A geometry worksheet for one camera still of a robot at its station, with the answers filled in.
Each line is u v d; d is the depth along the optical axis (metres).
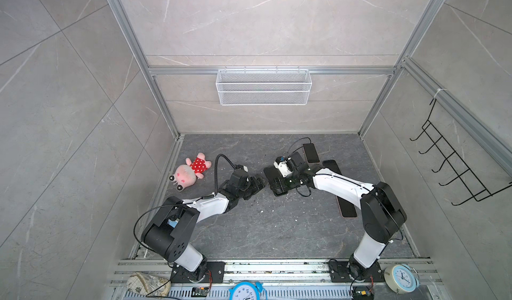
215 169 0.71
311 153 1.11
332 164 1.05
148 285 0.68
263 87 1.00
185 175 0.93
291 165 0.72
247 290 0.68
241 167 0.85
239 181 0.70
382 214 0.47
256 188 0.80
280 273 0.75
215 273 0.73
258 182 0.82
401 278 0.69
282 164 0.82
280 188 0.79
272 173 0.86
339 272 0.73
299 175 0.67
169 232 0.44
